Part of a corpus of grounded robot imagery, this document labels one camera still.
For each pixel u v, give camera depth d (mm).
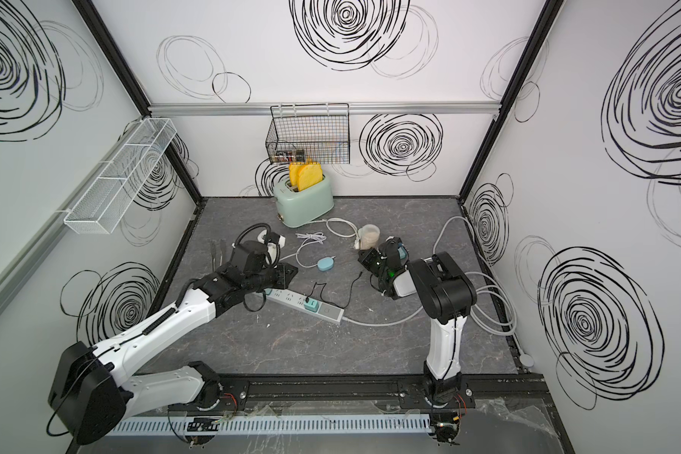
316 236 1053
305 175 998
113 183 759
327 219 1116
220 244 1047
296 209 1022
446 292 522
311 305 826
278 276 706
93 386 382
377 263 879
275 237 721
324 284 952
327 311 863
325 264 991
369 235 970
